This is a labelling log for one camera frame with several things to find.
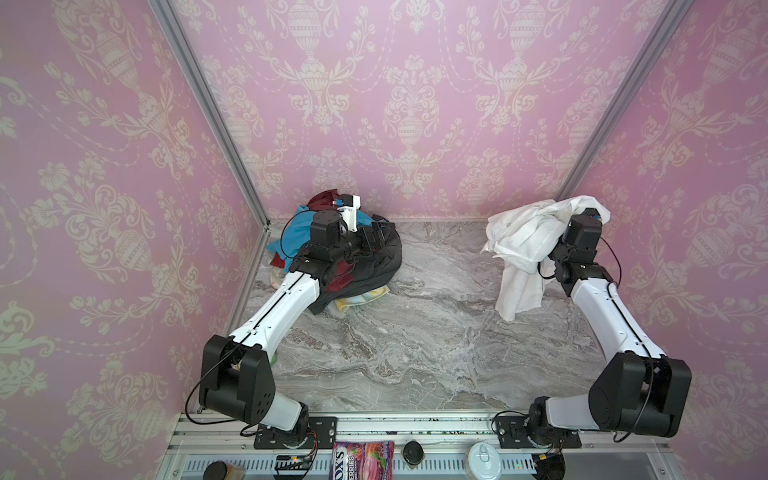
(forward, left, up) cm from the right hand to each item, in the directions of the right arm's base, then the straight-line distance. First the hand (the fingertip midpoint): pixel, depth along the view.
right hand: (539, 219), depth 82 cm
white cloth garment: (-10, +9, +3) cm, 13 cm away
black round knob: (-50, +39, -17) cm, 65 cm away
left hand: (-3, +42, +2) cm, 42 cm away
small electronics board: (-49, +68, -31) cm, 89 cm away
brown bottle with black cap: (-51, +78, -18) cm, 95 cm away
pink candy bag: (-50, +47, -24) cm, 73 cm away
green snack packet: (-24, +76, -28) cm, 85 cm away
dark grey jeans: (+2, +47, -22) cm, 52 cm away
